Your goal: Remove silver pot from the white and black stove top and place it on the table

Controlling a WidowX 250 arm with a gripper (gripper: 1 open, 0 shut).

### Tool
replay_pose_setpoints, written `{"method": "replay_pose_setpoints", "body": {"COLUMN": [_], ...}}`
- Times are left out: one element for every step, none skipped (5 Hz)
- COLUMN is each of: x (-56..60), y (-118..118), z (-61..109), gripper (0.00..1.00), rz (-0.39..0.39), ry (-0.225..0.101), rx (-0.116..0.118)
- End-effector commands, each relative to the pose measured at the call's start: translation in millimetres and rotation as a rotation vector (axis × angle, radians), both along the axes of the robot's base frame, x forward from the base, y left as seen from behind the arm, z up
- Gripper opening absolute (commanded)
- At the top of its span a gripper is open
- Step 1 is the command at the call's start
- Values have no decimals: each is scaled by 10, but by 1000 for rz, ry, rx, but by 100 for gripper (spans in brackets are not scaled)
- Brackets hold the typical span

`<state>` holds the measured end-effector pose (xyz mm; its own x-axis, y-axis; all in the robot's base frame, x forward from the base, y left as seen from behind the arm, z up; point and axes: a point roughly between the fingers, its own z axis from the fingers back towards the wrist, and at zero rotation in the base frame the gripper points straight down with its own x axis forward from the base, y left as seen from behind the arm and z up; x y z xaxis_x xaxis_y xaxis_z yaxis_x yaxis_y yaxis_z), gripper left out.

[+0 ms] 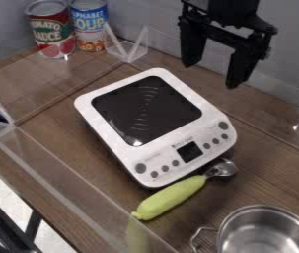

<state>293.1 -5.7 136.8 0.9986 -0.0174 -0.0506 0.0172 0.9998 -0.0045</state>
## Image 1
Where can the silver pot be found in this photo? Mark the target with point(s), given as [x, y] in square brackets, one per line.
[254, 229]

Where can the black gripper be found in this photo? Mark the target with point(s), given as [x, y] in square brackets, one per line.
[229, 22]

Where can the alphabet soup can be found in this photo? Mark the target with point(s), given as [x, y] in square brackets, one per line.
[90, 15]

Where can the green handled ice cream scoop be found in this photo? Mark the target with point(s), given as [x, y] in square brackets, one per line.
[178, 192]

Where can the black table frame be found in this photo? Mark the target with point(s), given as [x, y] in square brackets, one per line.
[15, 240]

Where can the tomato sauce can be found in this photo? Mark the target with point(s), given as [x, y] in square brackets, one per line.
[50, 20]

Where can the clear acrylic barrier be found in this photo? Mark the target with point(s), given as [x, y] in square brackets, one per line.
[54, 161]

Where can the white and black stove top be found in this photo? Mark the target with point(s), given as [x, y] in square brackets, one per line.
[162, 129]

